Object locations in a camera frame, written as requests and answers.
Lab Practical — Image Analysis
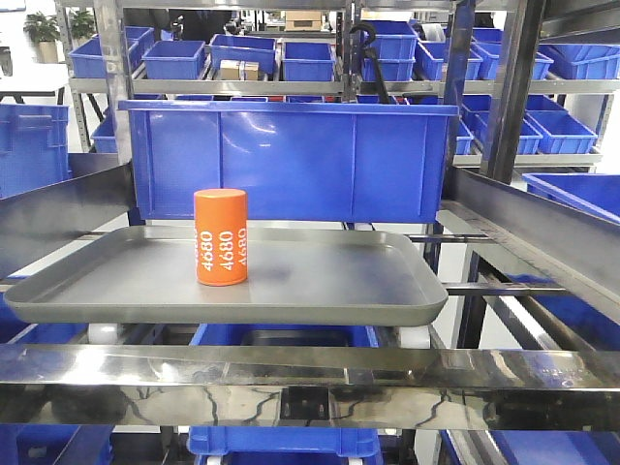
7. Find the orange cylinder capacitor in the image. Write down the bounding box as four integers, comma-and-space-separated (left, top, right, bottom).
193, 188, 249, 287

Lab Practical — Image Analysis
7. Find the grey metal tray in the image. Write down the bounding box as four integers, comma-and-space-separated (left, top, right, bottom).
3, 225, 450, 326

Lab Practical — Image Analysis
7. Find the large blue plastic bin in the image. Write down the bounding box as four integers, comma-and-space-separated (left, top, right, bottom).
118, 99, 459, 225

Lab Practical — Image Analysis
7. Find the steel rack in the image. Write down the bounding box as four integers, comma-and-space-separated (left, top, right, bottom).
0, 0, 620, 465
55, 0, 620, 171

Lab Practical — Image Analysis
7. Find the row of blue bins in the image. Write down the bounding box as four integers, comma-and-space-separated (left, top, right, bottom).
67, 18, 620, 156

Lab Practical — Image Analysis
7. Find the small cardboard box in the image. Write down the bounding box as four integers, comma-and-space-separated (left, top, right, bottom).
220, 59, 261, 81

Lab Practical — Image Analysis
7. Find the brown cardboard box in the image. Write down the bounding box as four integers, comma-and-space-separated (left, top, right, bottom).
284, 10, 324, 33

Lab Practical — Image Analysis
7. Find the potted plant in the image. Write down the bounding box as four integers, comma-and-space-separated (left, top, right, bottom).
22, 12, 62, 64
69, 9, 97, 49

